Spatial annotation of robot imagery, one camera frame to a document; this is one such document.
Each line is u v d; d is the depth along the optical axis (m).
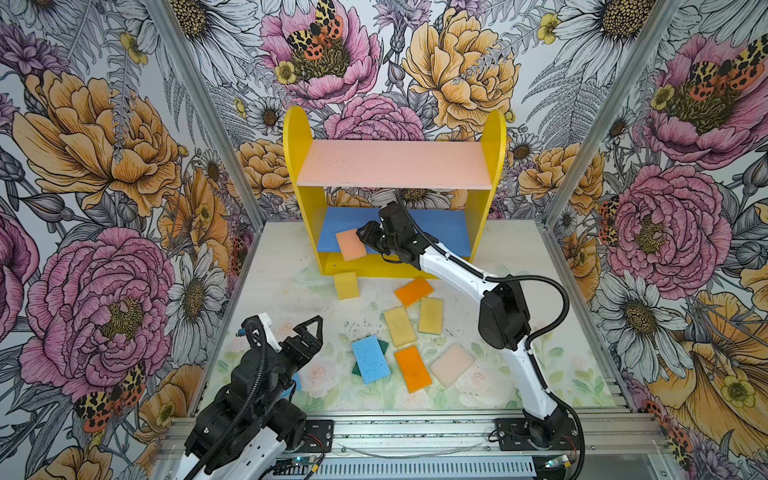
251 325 0.62
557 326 0.54
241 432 0.47
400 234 0.73
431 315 0.94
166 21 0.72
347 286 0.96
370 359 0.84
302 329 0.60
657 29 0.74
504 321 0.58
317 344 0.60
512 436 0.74
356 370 0.83
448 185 0.75
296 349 0.59
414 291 1.01
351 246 0.93
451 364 0.86
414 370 0.85
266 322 0.61
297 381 0.84
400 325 0.93
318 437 0.73
